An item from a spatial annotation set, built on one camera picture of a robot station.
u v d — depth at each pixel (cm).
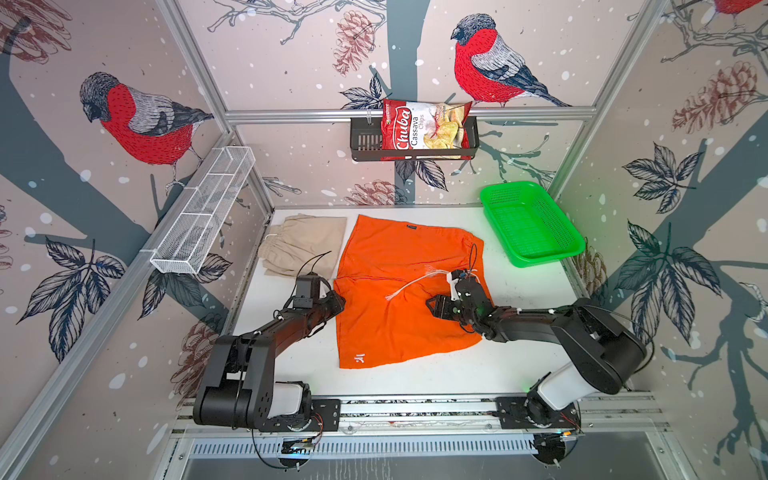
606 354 45
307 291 73
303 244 107
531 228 114
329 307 83
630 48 78
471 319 71
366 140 95
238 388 40
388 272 101
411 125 88
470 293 71
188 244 71
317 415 73
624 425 73
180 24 73
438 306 82
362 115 92
